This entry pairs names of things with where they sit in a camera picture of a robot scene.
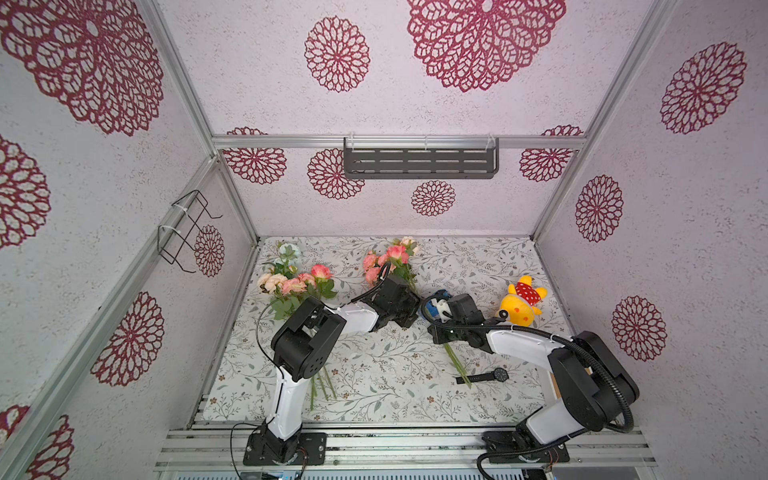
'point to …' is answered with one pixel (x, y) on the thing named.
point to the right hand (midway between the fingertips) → (428, 325)
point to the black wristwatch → (499, 374)
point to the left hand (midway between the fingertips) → (428, 305)
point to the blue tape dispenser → (438, 305)
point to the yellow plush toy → (521, 299)
